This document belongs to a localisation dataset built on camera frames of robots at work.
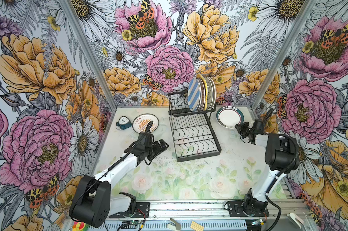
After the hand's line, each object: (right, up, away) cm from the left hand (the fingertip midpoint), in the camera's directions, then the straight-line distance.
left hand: (163, 153), depth 86 cm
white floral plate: (+29, +35, -5) cm, 46 cm away
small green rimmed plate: (+46, +22, +22) cm, 55 cm away
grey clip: (+7, -30, -17) cm, 36 cm away
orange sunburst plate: (-19, +18, +25) cm, 36 cm away
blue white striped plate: (+18, +35, +1) cm, 39 cm away
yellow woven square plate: (+24, +34, -7) cm, 42 cm away
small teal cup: (-31, +17, +20) cm, 40 cm away
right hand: (+48, +15, +15) cm, 52 cm away
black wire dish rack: (+19, +9, +16) cm, 26 cm away
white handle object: (+66, -29, -17) cm, 74 cm away
